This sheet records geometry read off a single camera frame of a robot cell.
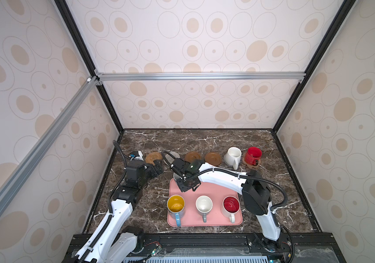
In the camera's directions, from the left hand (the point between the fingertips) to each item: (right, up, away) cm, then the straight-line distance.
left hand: (159, 161), depth 79 cm
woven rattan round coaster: (-9, 0, +26) cm, 28 cm away
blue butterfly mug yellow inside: (+7, -23, +4) cm, 24 cm away
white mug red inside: (+36, -23, +4) cm, 43 cm away
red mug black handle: (+53, +1, +21) cm, 57 cm away
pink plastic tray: (+15, -28, +3) cm, 32 cm away
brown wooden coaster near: (+15, 0, +26) cm, 30 cm away
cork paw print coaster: (+51, -5, +21) cm, 55 cm away
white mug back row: (+42, 0, +23) cm, 48 cm away
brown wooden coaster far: (+30, 0, +24) cm, 38 cm away
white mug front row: (+22, -23, +4) cm, 32 cm away
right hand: (+12, -14, +8) cm, 20 cm away
